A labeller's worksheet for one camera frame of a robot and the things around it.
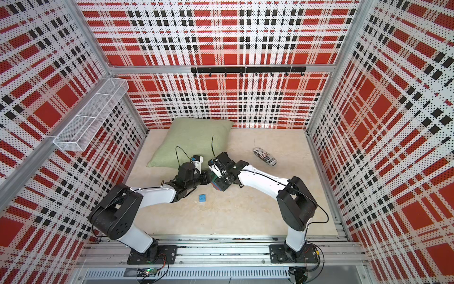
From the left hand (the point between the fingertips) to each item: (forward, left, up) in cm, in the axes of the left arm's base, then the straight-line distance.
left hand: (215, 173), depth 92 cm
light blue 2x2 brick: (-12, +7, -5) cm, 14 cm away
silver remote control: (+12, -30, -4) cm, 32 cm away
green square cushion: (+22, +18, +4) cm, 28 cm away
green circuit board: (-43, +25, -5) cm, 49 cm away
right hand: (-6, -5, +2) cm, 8 cm away
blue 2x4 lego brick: (-5, 0, -7) cm, 8 cm away
